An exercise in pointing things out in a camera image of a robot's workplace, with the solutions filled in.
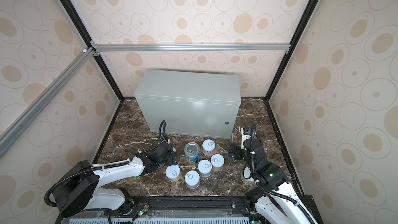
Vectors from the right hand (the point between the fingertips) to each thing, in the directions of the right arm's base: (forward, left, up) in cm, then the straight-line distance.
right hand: (238, 141), depth 74 cm
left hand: (+2, +33, -16) cm, 37 cm away
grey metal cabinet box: (+30, +19, -5) cm, 36 cm away
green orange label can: (-18, +1, +5) cm, 18 cm away
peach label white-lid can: (-4, +10, -14) cm, 17 cm away
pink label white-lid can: (-13, +23, -14) cm, 30 cm away
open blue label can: (-1, +23, -9) cm, 25 cm away
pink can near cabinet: (+5, +14, -14) cm, 20 cm away
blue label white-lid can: (-7, +17, -14) cm, 23 cm away
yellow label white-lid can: (-10, +33, -14) cm, 37 cm away
